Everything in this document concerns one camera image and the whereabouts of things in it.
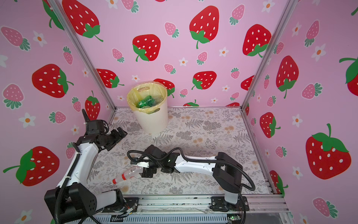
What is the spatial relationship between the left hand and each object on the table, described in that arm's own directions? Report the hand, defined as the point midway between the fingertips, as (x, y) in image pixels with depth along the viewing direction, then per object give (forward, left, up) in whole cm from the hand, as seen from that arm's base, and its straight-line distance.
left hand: (121, 136), depth 82 cm
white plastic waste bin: (+13, -16, -3) cm, 21 cm away
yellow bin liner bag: (+34, -6, +8) cm, 35 cm away
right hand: (-15, -13, -4) cm, 20 cm away
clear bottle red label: (-17, -8, -13) cm, 23 cm away
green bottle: (+27, -12, +3) cm, 30 cm away
